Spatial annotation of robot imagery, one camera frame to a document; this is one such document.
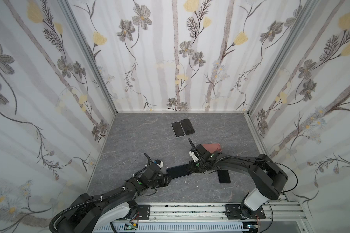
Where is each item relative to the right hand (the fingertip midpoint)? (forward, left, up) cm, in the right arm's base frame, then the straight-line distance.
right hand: (184, 166), depth 86 cm
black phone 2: (-4, -24, -2) cm, 24 cm away
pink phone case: (+16, -20, -4) cm, 25 cm away
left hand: (-6, +9, -2) cm, 11 cm away
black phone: (+30, +5, -4) cm, 31 cm away
